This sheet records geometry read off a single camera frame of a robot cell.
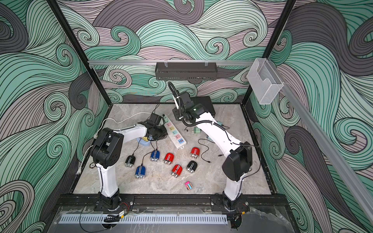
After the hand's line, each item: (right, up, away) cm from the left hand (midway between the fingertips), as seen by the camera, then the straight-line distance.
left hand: (168, 132), depth 98 cm
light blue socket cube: (-16, -6, -3) cm, 17 cm away
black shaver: (-22, -16, -12) cm, 30 cm away
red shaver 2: (+7, -20, -16) cm, 26 cm away
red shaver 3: (+18, -12, -8) cm, 23 cm away
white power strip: (+7, -5, -3) cm, 9 cm away
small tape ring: (-46, -19, -10) cm, 51 cm away
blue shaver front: (-14, -21, -16) cm, 30 cm away
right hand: (+7, +15, -16) cm, 23 cm away
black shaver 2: (+15, -18, -14) cm, 28 cm away
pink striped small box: (+13, -26, -21) cm, 36 cm away
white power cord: (-54, -3, +6) cm, 54 cm away
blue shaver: (-7, -13, -10) cm, 18 cm away
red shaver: (+1, -15, -12) cm, 19 cm away
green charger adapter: (+20, +1, +3) cm, 20 cm away
